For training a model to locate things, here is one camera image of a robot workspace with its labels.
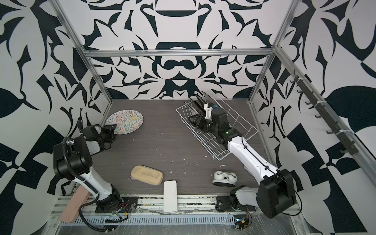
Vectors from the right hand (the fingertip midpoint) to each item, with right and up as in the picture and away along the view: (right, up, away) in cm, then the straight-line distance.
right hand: (190, 119), depth 76 cm
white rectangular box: (-10, -38, -3) cm, 39 cm away
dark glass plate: (+12, +12, +19) cm, 25 cm away
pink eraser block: (-57, -45, -5) cm, 73 cm away
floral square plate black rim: (+5, +9, +17) cm, 20 cm away
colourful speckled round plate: (-44, -3, +29) cm, 53 cm away
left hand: (-47, -4, +19) cm, 51 cm away
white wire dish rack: (+12, -17, +18) cm, 27 cm away
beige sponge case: (-24, -30, +4) cm, 38 cm away
